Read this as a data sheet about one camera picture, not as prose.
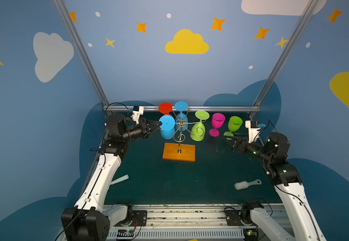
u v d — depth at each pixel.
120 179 0.86
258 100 1.15
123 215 0.63
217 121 0.98
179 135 0.86
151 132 0.62
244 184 0.85
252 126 0.58
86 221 0.38
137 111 0.64
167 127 0.66
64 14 0.71
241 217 0.73
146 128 0.60
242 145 0.58
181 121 0.74
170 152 0.98
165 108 0.78
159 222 0.73
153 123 0.66
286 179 0.46
